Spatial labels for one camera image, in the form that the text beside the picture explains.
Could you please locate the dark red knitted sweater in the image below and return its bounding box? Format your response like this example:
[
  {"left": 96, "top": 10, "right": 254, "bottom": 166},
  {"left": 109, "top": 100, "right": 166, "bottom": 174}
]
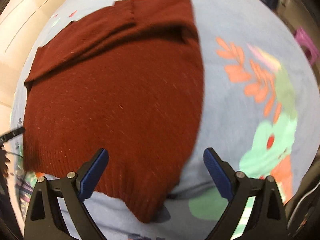
[{"left": 23, "top": 0, "right": 203, "bottom": 223}]

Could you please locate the light blue patterned bedsheet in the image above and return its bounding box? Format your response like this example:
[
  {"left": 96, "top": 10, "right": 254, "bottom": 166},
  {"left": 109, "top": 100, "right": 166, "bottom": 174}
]
[{"left": 11, "top": 0, "right": 319, "bottom": 239}]

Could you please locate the white wardrobe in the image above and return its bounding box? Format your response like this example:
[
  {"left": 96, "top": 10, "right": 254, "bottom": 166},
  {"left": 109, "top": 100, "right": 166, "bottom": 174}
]
[{"left": 0, "top": 0, "right": 75, "bottom": 108}]

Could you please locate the purple plastic stool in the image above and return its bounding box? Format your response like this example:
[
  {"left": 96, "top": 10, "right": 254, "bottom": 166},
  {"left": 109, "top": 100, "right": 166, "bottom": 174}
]
[{"left": 294, "top": 27, "right": 319, "bottom": 66}]

